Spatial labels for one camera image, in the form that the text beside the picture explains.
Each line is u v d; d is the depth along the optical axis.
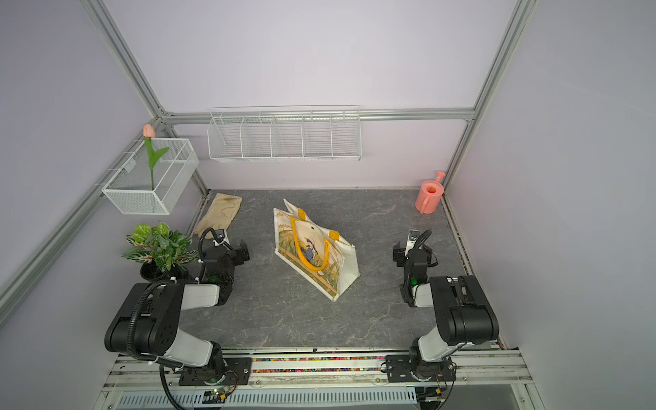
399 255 0.85
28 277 0.52
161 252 0.73
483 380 0.73
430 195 1.05
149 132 0.83
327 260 0.81
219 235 0.80
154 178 0.81
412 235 0.81
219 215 1.12
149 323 0.46
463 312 0.45
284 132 1.00
